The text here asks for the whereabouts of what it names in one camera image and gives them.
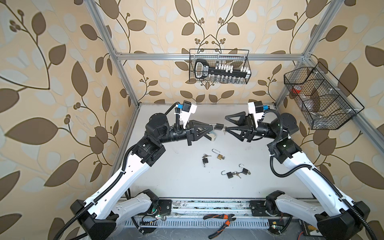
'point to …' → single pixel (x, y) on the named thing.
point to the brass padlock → (219, 156)
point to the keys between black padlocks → (237, 174)
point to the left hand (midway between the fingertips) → (213, 129)
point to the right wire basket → (323, 101)
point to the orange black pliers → (228, 218)
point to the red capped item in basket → (296, 89)
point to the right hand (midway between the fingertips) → (227, 125)
